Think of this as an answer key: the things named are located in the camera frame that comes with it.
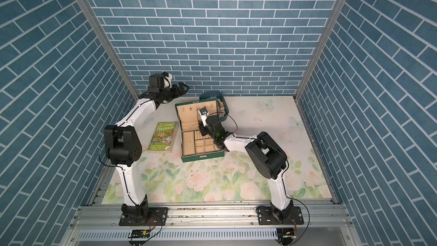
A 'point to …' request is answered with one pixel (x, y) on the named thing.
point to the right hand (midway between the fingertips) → (202, 120)
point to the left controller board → (140, 233)
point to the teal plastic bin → (222, 109)
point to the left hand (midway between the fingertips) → (188, 89)
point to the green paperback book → (163, 137)
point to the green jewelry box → (194, 146)
